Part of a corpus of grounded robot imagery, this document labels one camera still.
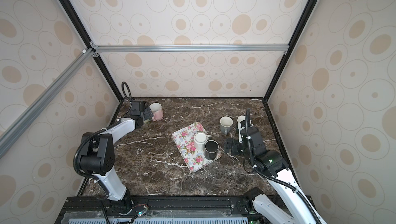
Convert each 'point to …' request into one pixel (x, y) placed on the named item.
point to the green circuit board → (145, 210)
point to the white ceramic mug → (199, 140)
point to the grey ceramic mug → (226, 124)
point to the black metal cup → (211, 149)
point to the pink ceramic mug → (157, 110)
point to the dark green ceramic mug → (241, 121)
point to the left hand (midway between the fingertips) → (146, 108)
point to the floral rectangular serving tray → (183, 139)
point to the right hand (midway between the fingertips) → (233, 141)
